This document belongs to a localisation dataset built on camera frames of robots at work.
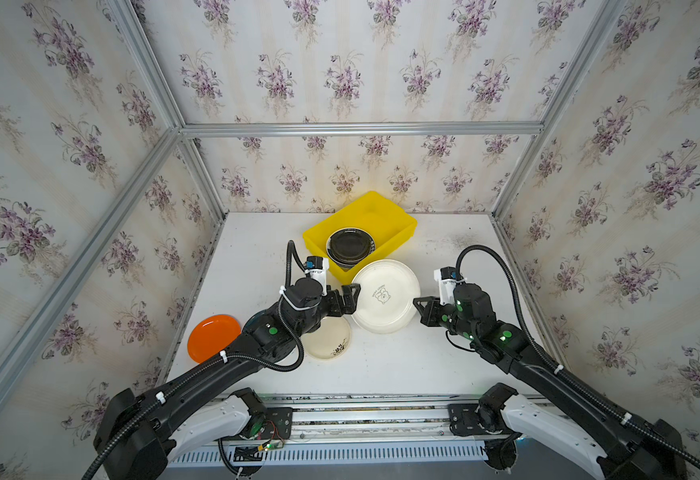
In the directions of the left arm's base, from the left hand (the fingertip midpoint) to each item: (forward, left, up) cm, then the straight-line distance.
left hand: (347, 283), depth 75 cm
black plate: (+28, -1, -19) cm, 34 cm away
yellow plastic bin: (+37, -16, -18) cm, 44 cm away
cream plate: (-7, +5, -20) cm, 22 cm away
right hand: (-3, -17, -5) cm, 17 cm away
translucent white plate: (-1, -10, -3) cm, 11 cm away
